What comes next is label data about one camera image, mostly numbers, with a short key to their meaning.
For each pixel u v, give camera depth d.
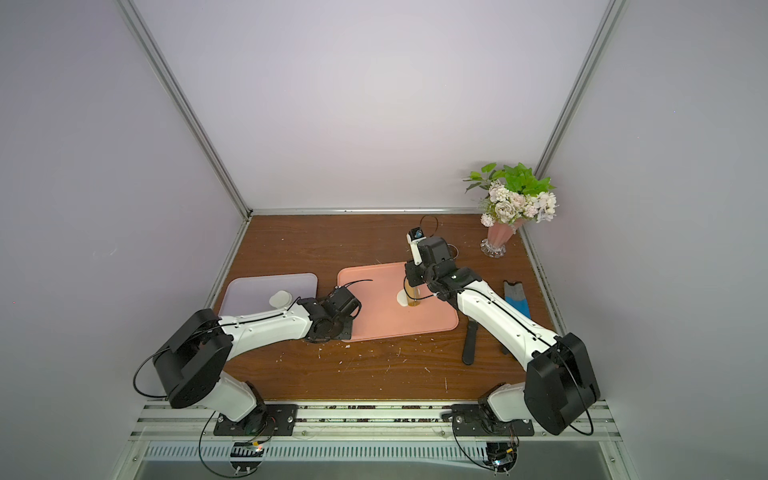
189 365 0.44
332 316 0.67
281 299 0.95
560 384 0.40
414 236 0.73
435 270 0.62
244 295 0.98
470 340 0.85
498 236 0.97
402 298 0.94
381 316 0.94
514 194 0.85
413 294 0.89
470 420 0.73
